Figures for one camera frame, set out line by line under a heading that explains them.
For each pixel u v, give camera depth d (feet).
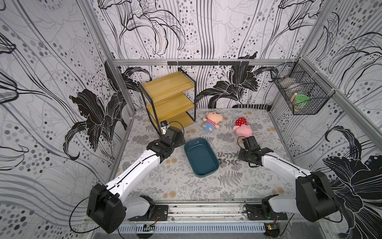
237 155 2.99
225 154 3.05
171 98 2.58
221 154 3.07
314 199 1.34
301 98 2.61
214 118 3.43
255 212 2.36
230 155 3.06
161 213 2.40
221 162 2.96
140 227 2.30
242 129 3.27
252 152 2.19
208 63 2.97
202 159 2.99
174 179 2.76
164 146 1.85
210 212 2.45
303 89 2.57
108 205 1.25
